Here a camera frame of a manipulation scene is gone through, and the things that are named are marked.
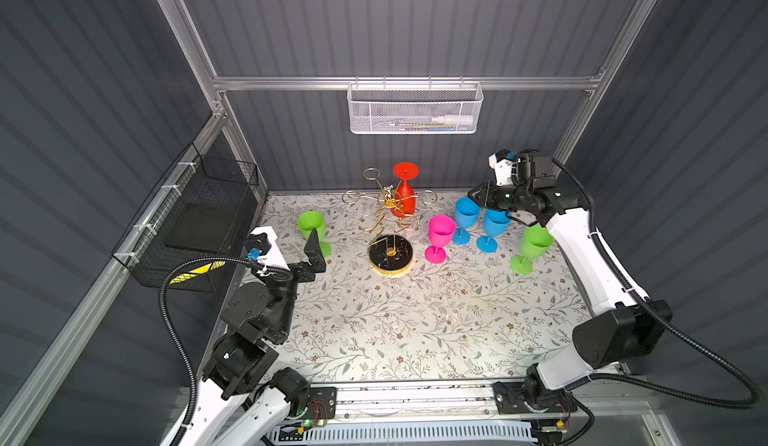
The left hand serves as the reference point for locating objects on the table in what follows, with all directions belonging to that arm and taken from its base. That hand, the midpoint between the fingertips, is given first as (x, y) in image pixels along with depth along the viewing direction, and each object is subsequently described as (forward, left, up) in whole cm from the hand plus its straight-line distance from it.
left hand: (294, 235), depth 60 cm
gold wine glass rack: (+18, -21, -36) cm, 45 cm away
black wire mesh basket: (+18, +29, -10) cm, 36 cm away
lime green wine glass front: (+25, +5, -25) cm, 36 cm away
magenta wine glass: (+17, -36, -22) cm, 46 cm away
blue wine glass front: (+23, -46, -22) cm, 56 cm away
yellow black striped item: (+1, +23, -12) cm, 26 cm away
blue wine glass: (+18, -53, -22) cm, 60 cm away
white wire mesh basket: (+77, -35, -16) cm, 86 cm away
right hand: (+16, -43, -7) cm, 46 cm away
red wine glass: (+24, -25, -17) cm, 39 cm away
